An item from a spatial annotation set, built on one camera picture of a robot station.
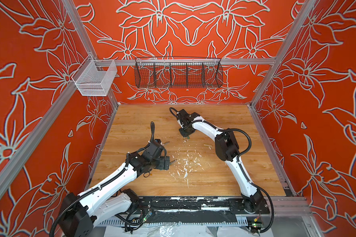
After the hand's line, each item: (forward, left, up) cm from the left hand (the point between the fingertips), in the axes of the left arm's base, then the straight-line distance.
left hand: (162, 159), depth 80 cm
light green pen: (+20, -14, -7) cm, 26 cm away
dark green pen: (+4, -6, -9) cm, 12 cm away
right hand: (+26, -12, -8) cm, 30 cm away
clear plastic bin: (+42, +49, +23) cm, 68 cm away
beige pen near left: (+16, +1, -9) cm, 18 cm away
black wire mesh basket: (+55, -3, +20) cm, 59 cm away
